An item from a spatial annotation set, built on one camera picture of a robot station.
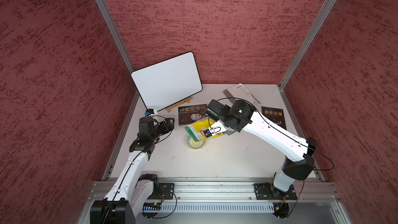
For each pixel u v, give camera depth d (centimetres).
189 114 103
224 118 49
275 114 103
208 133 61
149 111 73
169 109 102
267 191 75
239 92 115
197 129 74
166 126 73
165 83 87
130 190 44
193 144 88
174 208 70
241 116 44
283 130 44
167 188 74
